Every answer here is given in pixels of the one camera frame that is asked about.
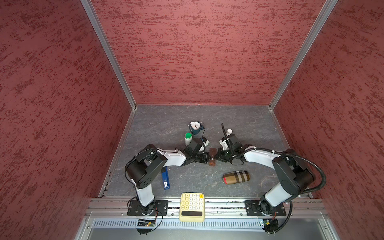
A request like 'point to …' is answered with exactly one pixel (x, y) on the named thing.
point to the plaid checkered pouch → (236, 176)
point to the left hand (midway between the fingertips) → (210, 161)
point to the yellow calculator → (192, 207)
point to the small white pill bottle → (229, 131)
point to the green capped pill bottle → (188, 137)
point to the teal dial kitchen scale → (195, 127)
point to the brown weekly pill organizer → (212, 151)
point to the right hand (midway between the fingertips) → (213, 161)
